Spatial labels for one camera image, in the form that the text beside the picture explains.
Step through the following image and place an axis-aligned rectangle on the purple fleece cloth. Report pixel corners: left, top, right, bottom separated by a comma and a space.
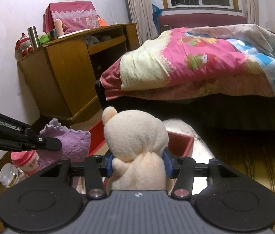
36, 118, 92, 170

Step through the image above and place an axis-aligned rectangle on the cream plush toy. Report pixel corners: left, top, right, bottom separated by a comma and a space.
102, 107, 173, 192

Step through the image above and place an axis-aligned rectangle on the white plastic table cover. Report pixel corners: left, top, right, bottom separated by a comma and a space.
75, 118, 217, 196

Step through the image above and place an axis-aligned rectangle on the red cardboard box tray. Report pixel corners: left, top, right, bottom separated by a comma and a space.
88, 121, 194, 157

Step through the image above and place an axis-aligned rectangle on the pink lidded drink cup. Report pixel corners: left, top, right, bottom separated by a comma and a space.
11, 150, 40, 176

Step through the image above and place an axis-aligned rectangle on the clear plastic bottle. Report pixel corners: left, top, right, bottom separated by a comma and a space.
0, 163, 27, 188

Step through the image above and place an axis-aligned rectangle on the wooden TV cabinet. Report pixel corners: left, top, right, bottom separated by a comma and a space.
18, 23, 140, 125

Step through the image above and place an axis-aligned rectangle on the red santa plush doll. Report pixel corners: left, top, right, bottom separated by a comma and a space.
15, 33, 33, 56

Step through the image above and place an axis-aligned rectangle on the green plush toy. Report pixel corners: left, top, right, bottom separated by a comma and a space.
39, 34, 51, 45

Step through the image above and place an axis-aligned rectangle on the stainless steel thermos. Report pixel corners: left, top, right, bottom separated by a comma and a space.
27, 26, 40, 50

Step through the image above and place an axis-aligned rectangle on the dark small jar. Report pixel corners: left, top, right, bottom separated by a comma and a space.
49, 29, 58, 41

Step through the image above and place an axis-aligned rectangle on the pink strawberry quilt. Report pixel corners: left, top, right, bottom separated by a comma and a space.
100, 28, 274, 101

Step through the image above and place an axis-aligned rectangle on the pink candle cylinder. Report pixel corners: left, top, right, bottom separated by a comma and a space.
54, 19, 64, 36

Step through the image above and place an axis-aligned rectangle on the pink cloth covered box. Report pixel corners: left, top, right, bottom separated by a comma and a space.
43, 1, 100, 34

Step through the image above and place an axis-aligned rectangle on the floral grey bedsheet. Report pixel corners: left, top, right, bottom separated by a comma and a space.
188, 24, 275, 58

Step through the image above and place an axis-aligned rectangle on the blue plastic bag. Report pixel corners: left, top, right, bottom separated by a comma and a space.
152, 4, 162, 30

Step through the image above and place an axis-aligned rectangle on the left beige curtain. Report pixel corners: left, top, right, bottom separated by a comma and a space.
127, 0, 157, 44

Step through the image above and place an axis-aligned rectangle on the beige curtain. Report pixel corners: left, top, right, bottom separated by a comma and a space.
127, 0, 157, 44
241, 0, 259, 25

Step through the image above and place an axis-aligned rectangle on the right beige curtain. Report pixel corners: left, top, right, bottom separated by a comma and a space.
241, 0, 259, 25

